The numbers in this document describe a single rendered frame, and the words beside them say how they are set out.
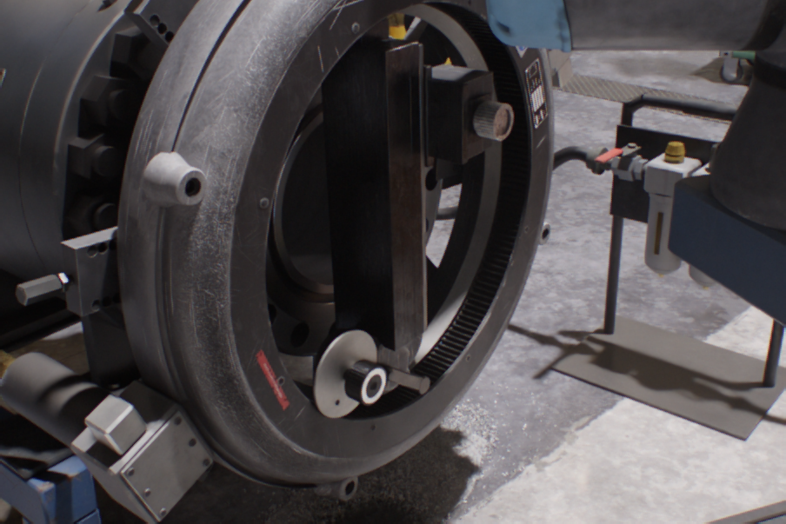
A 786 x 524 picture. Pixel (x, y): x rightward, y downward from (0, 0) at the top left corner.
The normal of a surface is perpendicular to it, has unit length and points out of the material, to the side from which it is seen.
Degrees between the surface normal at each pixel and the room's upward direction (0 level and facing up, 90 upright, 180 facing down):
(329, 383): 90
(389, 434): 90
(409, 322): 90
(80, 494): 90
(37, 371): 9
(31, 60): 50
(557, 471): 0
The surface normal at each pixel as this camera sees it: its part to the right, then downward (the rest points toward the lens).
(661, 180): -0.64, 0.32
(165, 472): 0.77, 0.24
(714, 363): -0.02, -0.92
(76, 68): -0.50, -0.35
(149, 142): -0.56, -0.15
